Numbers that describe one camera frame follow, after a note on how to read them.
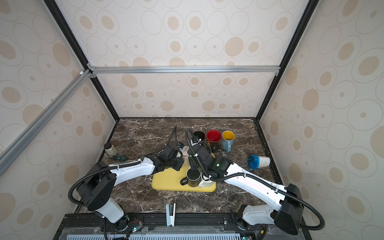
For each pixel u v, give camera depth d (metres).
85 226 0.73
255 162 0.88
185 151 0.73
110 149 0.92
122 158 0.95
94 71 0.92
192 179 0.79
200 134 1.17
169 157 0.70
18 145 0.54
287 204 0.39
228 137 0.98
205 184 0.81
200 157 0.53
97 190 0.45
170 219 0.73
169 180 0.88
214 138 0.99
